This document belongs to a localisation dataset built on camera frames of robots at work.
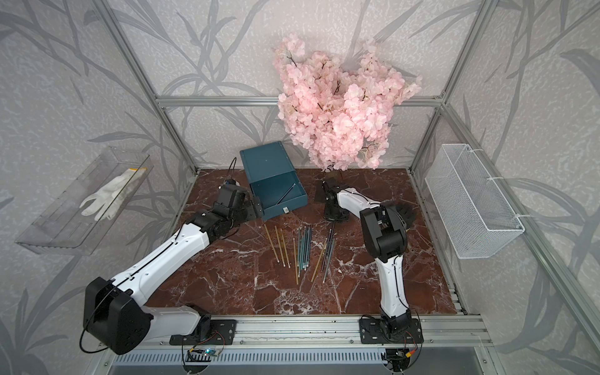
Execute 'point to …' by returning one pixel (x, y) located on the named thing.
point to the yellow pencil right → (315, 272)
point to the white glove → (107, 200)
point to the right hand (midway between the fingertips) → (332, 217)
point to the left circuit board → (201, 355)
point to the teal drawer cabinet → (266, 160)
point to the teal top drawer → (279, 194)
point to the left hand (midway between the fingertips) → (254, 207)
